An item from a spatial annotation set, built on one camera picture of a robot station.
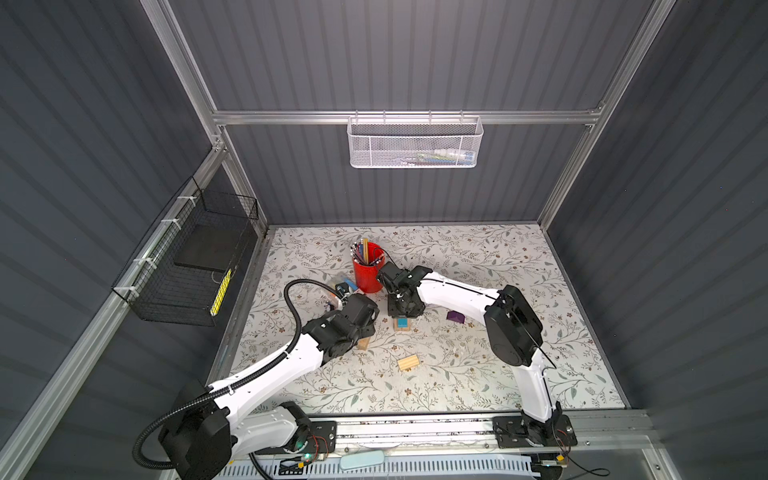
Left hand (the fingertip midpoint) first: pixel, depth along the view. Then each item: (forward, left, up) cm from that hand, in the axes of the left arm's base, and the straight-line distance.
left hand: (365, 319), depth 82 cm
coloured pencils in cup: (+23, +1, +2) cm, 23 cm away
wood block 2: (-3, +1, -8) cm, 9 cm away
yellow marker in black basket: (+1, +33, +16) cm, 36 cm away
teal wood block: (+2, -11, -9) cm, 14 cm away
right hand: (+5, -10, -8) cm, 14 cm away
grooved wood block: (-9, -12, -10) cm, 18 cm away
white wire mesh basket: (+75, -22, +11) cm, 79 cm away
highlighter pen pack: (+19, +6, -10) cm, 22 cm away
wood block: (+2, -9, -10) cm, 14 cm away
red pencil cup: (+20, -1, -6) cm, 21 cm away
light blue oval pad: (-31, +1, -9) cm, 32 cm away
